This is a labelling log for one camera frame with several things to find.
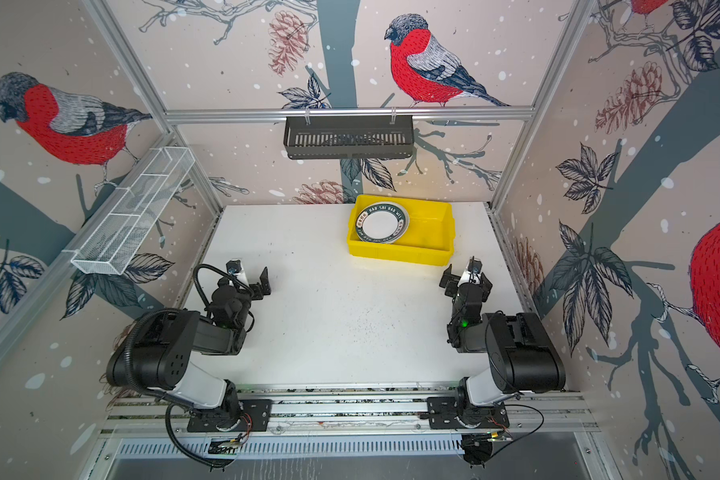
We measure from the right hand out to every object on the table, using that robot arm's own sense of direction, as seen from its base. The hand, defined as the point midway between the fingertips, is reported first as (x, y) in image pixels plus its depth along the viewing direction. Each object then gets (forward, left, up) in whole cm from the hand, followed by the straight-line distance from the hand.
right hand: (467, 272), depth 89 cm
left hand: (-3, +67, +4) cm, 67 cm away
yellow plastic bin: (+20, +9, -9) cm, 24 cm away
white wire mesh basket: (-9, +92, +24) cm, 96 cm away
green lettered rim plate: (+22, +26, -2) cm, 34 cm away
